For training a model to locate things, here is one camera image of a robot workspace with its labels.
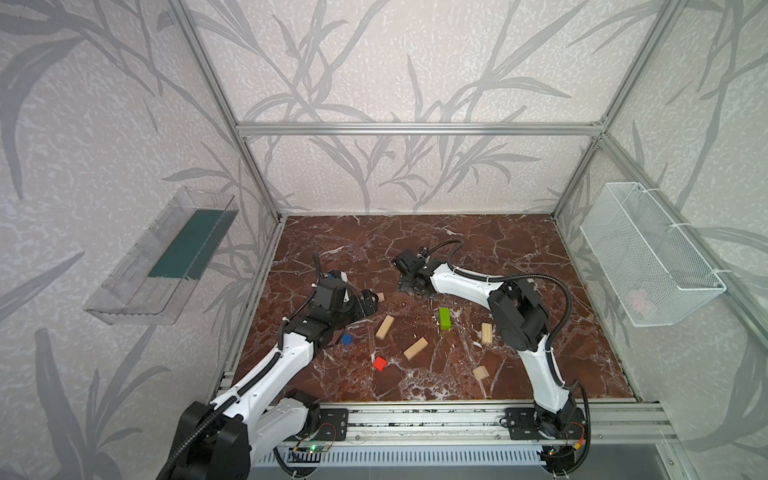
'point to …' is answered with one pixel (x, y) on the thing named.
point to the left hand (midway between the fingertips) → (372, 294)
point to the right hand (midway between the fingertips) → (411, 275)
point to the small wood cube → (481, 373)
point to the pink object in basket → (638, 299)
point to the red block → (379, 363)
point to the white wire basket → (658, 276)
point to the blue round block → (347, 339)
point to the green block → (445, 318)
